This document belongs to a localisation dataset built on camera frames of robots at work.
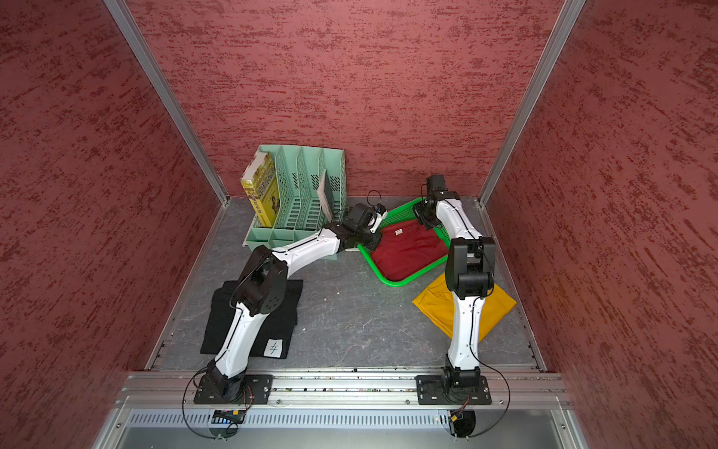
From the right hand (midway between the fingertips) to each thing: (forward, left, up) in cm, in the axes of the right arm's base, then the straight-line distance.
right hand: (416, 217), depth 102 cm
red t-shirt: (-12, +6, -4) cm, 14 cm away
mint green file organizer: (+21, +43, -7) cm, 48 cm away
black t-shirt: (-41, +47, -6) cm, 63 cm away
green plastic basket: (-22, -1, +20) cm, 30 cm away
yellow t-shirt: (-30, -3, -9) cm, 31 cm away
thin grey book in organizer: (+6, +34, +8) cm, 35 cm away
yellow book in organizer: (+6, +55, +14) cm, 58 cm away
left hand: (-9, +15, -1) cm, 18 cm away
